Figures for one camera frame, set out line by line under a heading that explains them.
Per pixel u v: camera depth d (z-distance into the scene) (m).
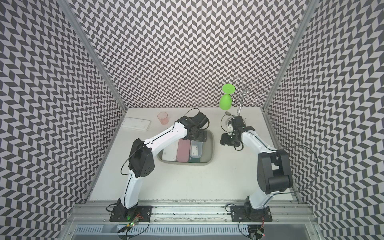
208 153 0.94
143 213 0.72
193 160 0.89
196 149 0.91
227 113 1.18
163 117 1.06
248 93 0.80
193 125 0.65
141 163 0.51
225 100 0.89
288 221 0.73
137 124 1.08
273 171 0.46
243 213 0.73
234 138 0.68
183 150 0.91
